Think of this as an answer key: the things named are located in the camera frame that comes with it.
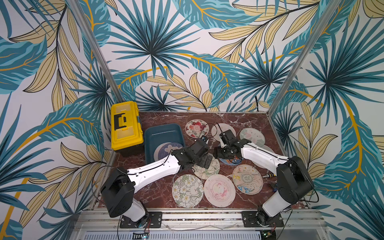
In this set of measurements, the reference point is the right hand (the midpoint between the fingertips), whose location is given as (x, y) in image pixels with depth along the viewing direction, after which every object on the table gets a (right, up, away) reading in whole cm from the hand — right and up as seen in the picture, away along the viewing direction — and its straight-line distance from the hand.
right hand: (218, 154), depth 91 cm
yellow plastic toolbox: (-53, +12, -5) cm, 55 cm away
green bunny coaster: (+29, +10, +16) cm, 35 cm away
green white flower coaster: (-18, -19, -9) cm, 27 cm away
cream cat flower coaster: (+24, +4, -12) cm, 27 cm away
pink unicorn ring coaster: (0, -19, -7) cm, 20 cm away
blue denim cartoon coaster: (+5, -1, -15) cm, 16 cm away
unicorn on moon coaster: (+6, +16, +22) cm, 28 cm away
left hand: (-10, 0, -9) cm, 14 cm away
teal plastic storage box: (-42, +10, +13) cm, 45 cm away
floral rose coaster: (-13, +16, +20) cm, 28 cm away
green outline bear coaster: (-5, -11, 0) cm, 12 cm away
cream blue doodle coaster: (+17, -14, -3) cm, 22 cm away
